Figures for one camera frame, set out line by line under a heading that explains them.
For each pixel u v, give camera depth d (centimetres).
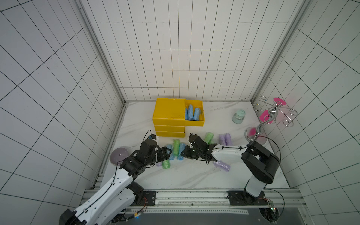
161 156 67
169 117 81
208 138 95
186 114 89
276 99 86
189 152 77
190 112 88
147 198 73
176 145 91
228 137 95
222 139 94
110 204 54
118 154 87
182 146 89
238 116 101
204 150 69
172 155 85
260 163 46
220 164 83
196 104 92
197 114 89
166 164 83
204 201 73
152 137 71
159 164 83
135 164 55
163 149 69
